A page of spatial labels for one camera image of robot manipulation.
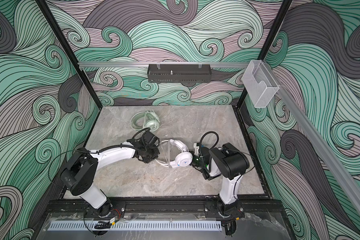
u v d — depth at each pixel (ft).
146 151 2.15
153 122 3.27
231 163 1.61
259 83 2.59
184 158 2.44
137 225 2.29
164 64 3.09
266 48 2.81
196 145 2.95
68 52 2.87
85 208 2.38
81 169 1.46
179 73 3.28
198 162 2.62
